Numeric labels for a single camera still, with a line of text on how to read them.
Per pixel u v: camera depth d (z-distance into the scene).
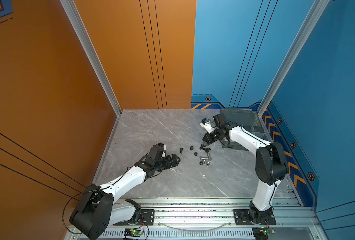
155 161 0.67
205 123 0.85
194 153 0.96
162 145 0.81
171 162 0.76
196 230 0.70
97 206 0.42
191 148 0.97
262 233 0.70
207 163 0.92
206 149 0.97
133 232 0.71
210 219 0.75
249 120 1.29
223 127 0.71
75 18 0.72
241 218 0.72
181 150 0.97
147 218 0.73
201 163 0.92
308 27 0.76
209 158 0.94
